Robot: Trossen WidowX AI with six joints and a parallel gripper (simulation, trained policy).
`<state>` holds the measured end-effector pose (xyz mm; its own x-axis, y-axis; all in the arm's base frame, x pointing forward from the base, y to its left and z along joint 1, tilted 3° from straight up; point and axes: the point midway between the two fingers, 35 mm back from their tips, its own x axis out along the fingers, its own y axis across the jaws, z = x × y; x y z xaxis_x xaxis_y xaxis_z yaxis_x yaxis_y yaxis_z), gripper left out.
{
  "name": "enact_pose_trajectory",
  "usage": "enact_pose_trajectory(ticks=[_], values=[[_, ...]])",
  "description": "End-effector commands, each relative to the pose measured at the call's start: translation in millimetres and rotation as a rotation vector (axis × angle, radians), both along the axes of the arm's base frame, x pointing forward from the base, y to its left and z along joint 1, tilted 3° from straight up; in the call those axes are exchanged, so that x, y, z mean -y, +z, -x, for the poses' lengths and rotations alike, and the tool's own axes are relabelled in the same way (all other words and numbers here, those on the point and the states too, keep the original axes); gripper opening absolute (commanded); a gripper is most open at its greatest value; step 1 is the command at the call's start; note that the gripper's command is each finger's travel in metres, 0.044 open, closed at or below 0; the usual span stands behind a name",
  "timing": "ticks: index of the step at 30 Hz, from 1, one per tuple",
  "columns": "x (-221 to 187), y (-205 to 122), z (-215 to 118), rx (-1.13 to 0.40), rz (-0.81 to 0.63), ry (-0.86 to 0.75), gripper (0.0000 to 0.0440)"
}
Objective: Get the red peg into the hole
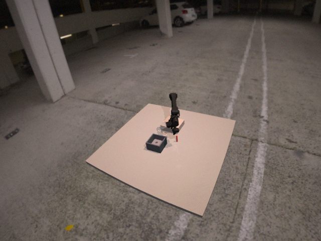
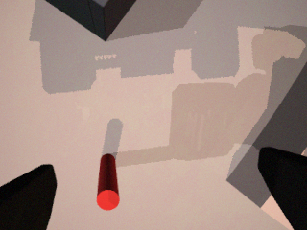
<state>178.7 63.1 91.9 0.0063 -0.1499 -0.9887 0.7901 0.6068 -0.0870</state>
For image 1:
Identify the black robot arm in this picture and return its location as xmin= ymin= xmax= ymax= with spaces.
xmin=166 ymin=93 xmax=180 ymax=128

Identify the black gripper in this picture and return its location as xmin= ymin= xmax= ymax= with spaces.
xmin=171 ymin=126 xmax=179 ymax=135

